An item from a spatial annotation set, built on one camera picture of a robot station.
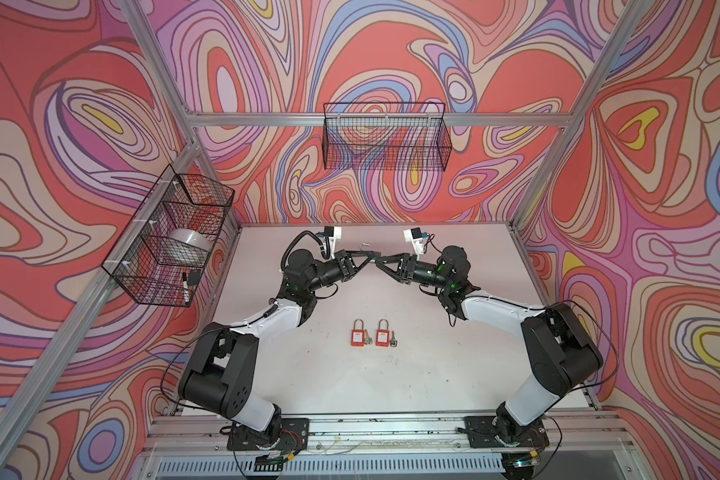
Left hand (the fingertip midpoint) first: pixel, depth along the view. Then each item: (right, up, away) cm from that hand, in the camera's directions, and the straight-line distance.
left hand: (375, 259), depth 74 cm
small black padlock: (-3, +4, +3) cm, 5 cm away
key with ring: (-2, -25, +15) cm, 29 cm away
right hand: (+1, -3, +3) cm, 4 cm away
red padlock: (+3, -24, +14) cm, 28 cm away
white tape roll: (-46, +3, -4) cm, 46 cm away
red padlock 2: (-5, -24, +14) cm, 28 cm away
